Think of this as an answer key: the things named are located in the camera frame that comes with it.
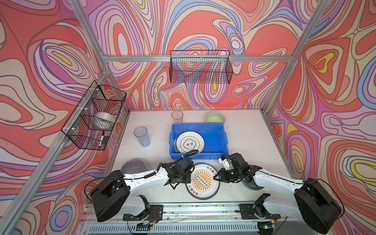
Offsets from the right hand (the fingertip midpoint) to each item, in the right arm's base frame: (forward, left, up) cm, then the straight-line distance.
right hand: (215, 181), depth 82 cm
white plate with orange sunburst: (-2, +7, 0) cm, 8 cm away
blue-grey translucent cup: (+25, +43, +13) cm, 52 cm away
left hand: (+2, +14, +1) cm, 14 cm away
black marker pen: (+15, +58, +25) cm, 65 cm away
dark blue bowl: (-4, -18, +3) cm, 19 cm away
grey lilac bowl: (+10, +49, +2) cm, 50 cm away
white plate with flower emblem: (+27, +15, +1) cm, 31 cm away
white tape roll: (+21, +56, +32) cm, 68 cm away
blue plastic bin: (+28, 0, +1) cm, 28 cm away
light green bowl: (+46, -6, +4) cm, 46 cm away
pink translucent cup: (+41, +22, +11) cm, 48 cm away
